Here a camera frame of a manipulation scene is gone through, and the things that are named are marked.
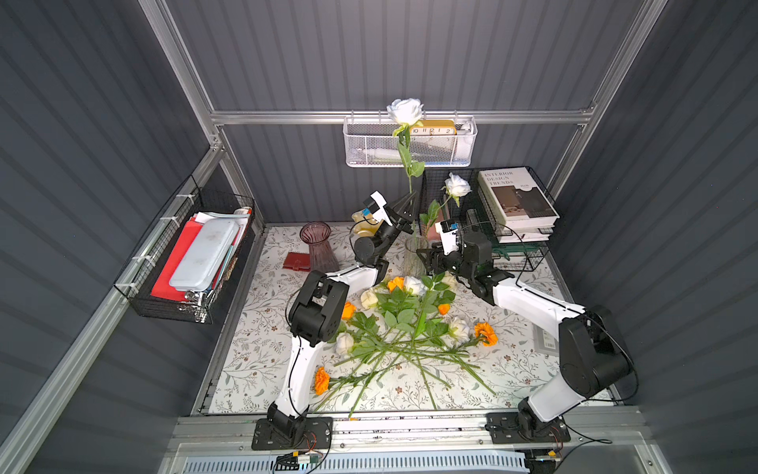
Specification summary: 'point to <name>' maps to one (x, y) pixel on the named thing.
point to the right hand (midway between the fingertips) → (434, 244)
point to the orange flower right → (486, 333)
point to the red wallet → (297, 261)
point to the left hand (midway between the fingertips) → (426, 197)
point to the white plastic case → (203, 257)
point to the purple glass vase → (322, 257)
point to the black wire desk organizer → (510, 257)
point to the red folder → (163, 287)
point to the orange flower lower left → (322, 380)
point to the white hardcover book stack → (516, 207)
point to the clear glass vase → (414, 265)
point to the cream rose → (368, 297)
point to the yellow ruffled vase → (365, 225)
